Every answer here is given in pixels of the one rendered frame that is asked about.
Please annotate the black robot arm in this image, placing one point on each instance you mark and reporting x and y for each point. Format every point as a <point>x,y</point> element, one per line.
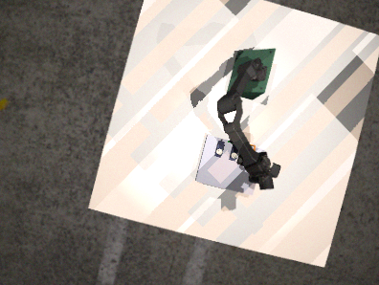
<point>256,164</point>

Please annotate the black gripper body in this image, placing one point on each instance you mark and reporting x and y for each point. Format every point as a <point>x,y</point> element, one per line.
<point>274,169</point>

